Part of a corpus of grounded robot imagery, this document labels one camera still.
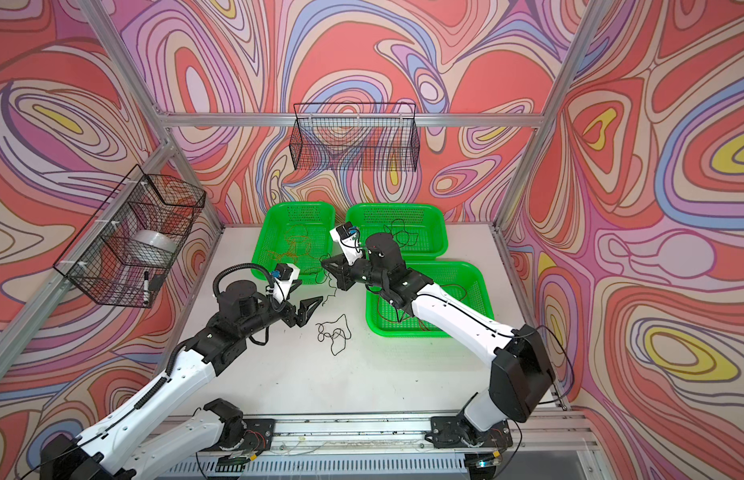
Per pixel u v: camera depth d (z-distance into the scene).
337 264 0.67
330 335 0.90
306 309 0.66
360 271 0.65
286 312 0.66
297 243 1.15
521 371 0.42
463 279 0.94
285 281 0.63
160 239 0.73
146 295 0.72
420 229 1.19
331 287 0.77
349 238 0.63
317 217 1.19
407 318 0.93
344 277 0.68
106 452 0.39
